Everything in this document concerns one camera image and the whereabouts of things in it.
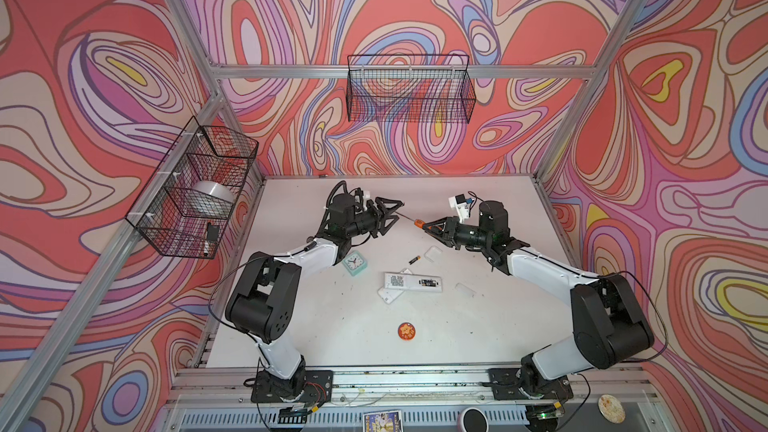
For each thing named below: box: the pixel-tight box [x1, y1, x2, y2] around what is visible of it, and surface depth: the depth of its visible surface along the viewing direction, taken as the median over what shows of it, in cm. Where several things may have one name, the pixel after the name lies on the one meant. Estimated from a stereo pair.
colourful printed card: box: [362, 410, 403, 432], surface depth 69 cm
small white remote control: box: [377, 287, 405, 305], surface depth 90 cm
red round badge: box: [398, 322, 416, 341], surface depth 84 cm
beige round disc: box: [598, 394, 626, 424], surface depth 72 cm
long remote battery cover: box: [454, 282, 477, 298], surface depth 93 cm
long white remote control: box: [384, 268, 443, 293], surface depth 90 cm
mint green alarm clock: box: [342, 251, 368, 277], surface depth 95 cm
